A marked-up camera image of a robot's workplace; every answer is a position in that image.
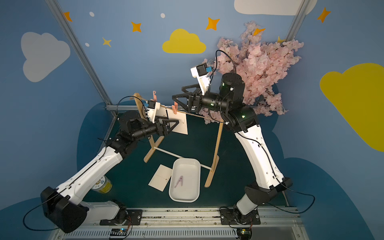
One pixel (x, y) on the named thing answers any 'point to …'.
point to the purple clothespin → (181, 180)
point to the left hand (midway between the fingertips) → (174, 118)
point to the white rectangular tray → (189, 168)
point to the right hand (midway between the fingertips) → (182, 92)
